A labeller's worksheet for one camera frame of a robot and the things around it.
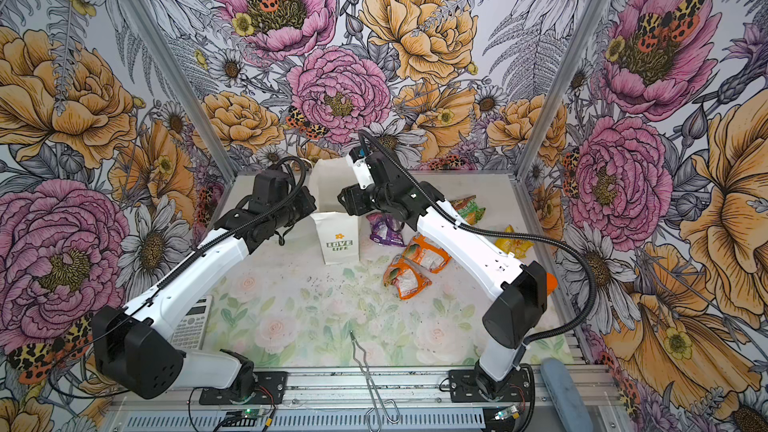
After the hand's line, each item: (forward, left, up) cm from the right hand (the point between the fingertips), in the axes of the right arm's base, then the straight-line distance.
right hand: (351, 203), depth 75 cm
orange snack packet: (0, -20, -25) cm, 32 cm away
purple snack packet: (+8, -8, -24) cm, 27 cm away
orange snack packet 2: (-10, -14, -24) cm, 29 cm away
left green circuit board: (-40, +27, -31) cm, 58 cm away
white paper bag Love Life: (-2, +5, -9) cm, 10 cm away
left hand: (+3, +10, -5) cm, 12 cm away
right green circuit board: (-41, -36, -30) cm, 62 cm away
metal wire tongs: (-39, -8, -29) cm, 49 cm away
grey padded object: (-39, -49, -26) cm, 68 cm away
